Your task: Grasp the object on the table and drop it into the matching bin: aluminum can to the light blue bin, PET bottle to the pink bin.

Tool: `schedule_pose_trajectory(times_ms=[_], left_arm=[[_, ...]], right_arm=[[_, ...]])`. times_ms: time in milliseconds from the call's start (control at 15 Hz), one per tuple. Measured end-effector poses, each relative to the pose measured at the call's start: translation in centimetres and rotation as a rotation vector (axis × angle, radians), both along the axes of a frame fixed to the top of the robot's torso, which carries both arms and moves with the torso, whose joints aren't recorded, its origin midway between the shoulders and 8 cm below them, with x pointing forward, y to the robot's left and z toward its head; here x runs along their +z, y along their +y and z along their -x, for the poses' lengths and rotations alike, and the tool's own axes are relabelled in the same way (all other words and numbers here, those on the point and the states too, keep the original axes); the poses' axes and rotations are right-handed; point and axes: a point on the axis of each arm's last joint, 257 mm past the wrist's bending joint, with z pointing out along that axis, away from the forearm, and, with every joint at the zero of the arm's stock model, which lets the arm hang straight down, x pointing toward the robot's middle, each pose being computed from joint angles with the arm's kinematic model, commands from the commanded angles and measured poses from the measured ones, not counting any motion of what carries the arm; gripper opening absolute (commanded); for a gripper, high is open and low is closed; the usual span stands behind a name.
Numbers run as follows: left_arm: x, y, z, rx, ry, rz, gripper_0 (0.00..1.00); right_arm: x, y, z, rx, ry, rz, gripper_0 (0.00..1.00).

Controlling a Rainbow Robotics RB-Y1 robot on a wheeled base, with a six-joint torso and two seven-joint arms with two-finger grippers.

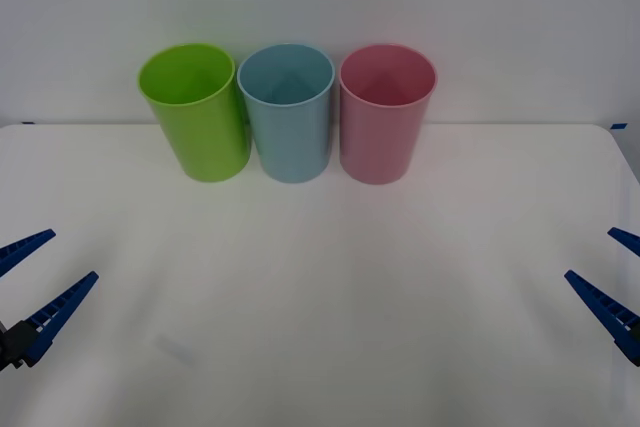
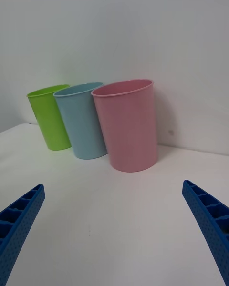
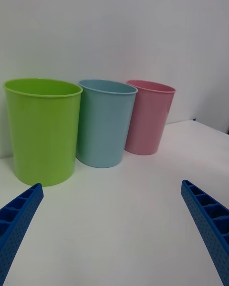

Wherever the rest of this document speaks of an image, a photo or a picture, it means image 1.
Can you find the pale blue plastic bin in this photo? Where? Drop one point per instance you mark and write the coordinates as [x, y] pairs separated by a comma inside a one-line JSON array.
[[292, 147]]

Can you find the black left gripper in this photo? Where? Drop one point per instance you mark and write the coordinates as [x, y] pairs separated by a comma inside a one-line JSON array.
[[5, 349]]

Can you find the green plastic bin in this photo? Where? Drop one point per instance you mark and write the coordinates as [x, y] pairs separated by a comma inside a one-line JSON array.
[[210, 142]]

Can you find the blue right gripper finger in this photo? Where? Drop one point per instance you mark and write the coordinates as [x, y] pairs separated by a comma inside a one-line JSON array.
[[607, 309], [627, 241]]

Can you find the pink plastic bin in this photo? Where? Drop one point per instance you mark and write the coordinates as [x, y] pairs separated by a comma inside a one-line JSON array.
[[377, 147]]

